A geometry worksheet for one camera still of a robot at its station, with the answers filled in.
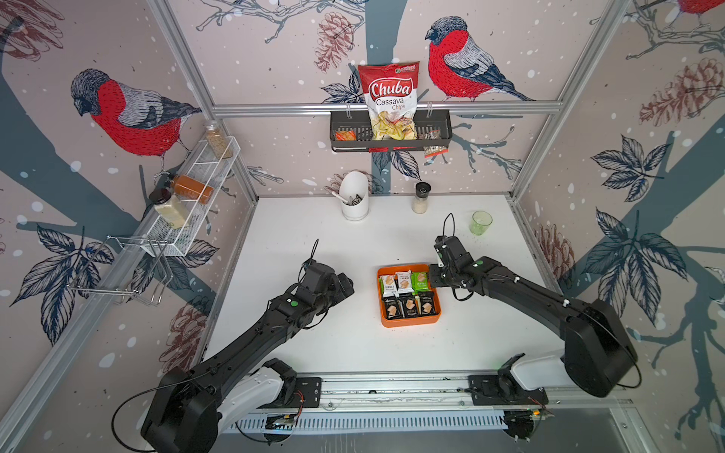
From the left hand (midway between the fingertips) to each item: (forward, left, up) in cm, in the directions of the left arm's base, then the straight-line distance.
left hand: (349, 283), depth 83 cm
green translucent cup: (+30, -49, -8) cm, 58 cm away
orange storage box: (-9, -18, -9) cm, 22 cm away
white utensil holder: (+42, +1, -5) cm, 43 cm away
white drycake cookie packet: (+5, -18, -8) cm, 20 cm away
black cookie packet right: (-3, -25, -8) cm, 26 cm away
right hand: (+5, -26, -3) cm, 27 cm away
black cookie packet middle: (-3, -19, -8) cm, 21 cm away
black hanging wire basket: (+45, 0, +23) cm, 51 cm away
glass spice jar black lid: (+39, -27, -7) cm, 48 cm away
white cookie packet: (+3, -13, -7) cm, 15 cm away
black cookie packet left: (-4, -13, -8) cm, 16 cm away
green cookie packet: (+4, -23, -8) cm, 25 cm away
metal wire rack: (-9, +44, +25) cm, 52 cm away
